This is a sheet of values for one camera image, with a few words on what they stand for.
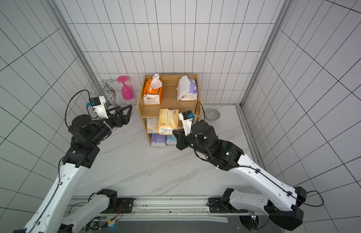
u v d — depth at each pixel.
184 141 0.53
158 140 0.90
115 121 0.55
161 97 0.77
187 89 0.75
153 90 0.72
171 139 0.92
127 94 1.04
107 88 0.90
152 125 0.79
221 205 0.64
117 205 0.70
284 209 0.38
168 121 0.62
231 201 0.61
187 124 0.53
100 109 0.54
